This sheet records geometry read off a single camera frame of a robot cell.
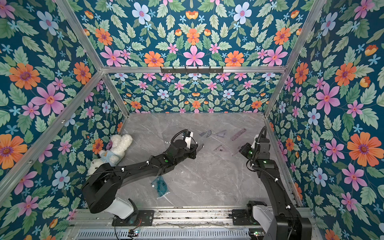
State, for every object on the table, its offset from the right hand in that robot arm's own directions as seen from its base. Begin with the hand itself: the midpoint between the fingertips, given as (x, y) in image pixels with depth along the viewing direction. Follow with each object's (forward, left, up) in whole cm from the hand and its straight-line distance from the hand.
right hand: (244, 144), depth 82 cm
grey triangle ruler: (+20, +11, -16) cm, 28 cm away
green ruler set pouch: (-18, +47, -16) cm, 53 cm away
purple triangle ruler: (+7, +11, -16) cm, 21 cm away
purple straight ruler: (+20, -2, -17) cm, 26 cm away
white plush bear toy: (-7, +74, -5) cm, 75 cm away
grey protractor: (+20, +20, -16) cm, 33 cm away
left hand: (-1, +25, 0) cm, 25 cm away
